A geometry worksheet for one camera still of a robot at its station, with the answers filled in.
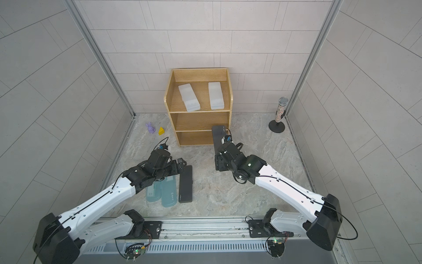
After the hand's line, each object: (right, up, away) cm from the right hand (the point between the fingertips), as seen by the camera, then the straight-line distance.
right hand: (220, 159), depth 76 cm
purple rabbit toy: (-44, +14, +27) cm, 53 cm away
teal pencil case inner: (-25, -17, +4) cm, 30 cm away
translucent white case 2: (-2, +31, +7) cm, 32 cm away
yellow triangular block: (-38, +13, +29) cm, 49 cm away
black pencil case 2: (-1, +13, +4) cm, 13 cm away
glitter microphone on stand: (+38, +16, +32) cm, 53 cm away
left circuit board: (-35, -35, -10) cm, 51 cm away
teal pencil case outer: (-33, -17, +4) cm, 37 cm away
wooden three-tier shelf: (-11, +29, +3) cm, 31 cm away
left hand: (-18, -3, +4) cm, 19 cm away
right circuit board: (+24, -35, -8) cm, 43 cm away
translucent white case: (-16, +30, +7) cm, 35 cm away
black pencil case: (-17, -14, +6) cm, 23 cm away
